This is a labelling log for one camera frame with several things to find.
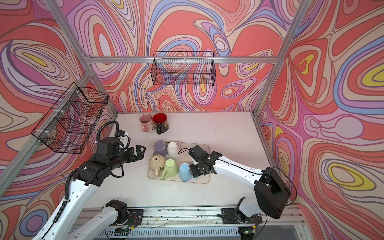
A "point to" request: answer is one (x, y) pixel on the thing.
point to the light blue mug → (185, 173)
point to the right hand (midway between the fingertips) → (196, 174)
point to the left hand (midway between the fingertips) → (139, 148)
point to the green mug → (170, 168)
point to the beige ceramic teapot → (156, 161)
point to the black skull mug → (160, 123)
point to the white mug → (173, 149)
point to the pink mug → (147, 123)
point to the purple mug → (160, 148)
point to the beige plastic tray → (178, 160)
